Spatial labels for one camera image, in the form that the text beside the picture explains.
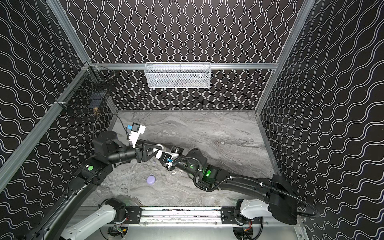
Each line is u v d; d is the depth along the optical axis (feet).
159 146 2.01
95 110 2.70
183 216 2.50
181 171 2.89
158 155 1.74
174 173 2.93
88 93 3.08
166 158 1.67
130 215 2.41
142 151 1.80
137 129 1.85
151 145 2.07
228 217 2.40
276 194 1.35
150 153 1.91
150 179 2.82
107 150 1.59
